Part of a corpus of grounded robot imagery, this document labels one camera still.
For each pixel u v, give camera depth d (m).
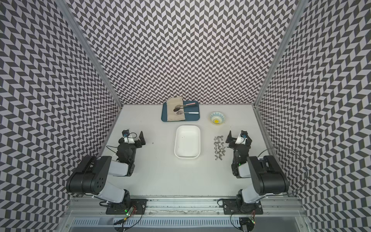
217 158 0.91
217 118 1.08
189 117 1.08
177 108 1.15
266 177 0.45
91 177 0.44
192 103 1.12
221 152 0.91
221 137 0.98
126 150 0.70
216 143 0.96
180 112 1.12
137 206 0.72
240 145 0.75
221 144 0.96
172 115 1.12
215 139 0.99
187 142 0.96
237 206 0.71
